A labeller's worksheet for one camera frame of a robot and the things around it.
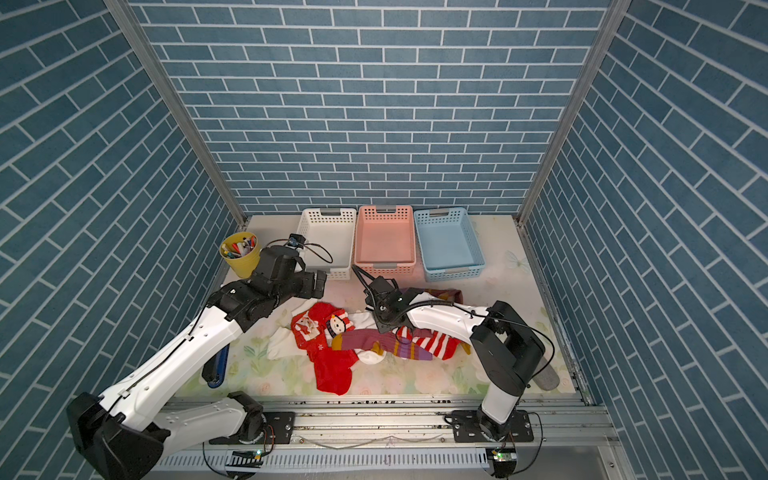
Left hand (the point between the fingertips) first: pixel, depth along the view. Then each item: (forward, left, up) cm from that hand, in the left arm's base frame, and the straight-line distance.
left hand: (319, 273), depth 77 cm
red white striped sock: (-11, -33, -20) cm, 40 cm away
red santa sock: (-17, -3, -21) cm, 28 cm away
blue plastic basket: (+26, -41, -19) cm, 52 cm away
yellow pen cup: (+16, +30, -11) cm, 36 cm away
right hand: (-4, -18, -18) cm, 26 cm away
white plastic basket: (+31, +5, -22) cm, 39 cm away
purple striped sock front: (-12, -24, -20) cm, 33 cm away
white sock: (-10, +12, -21) cm, 26 cm away
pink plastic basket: (+30, -16, -22) cm, 41 cm away
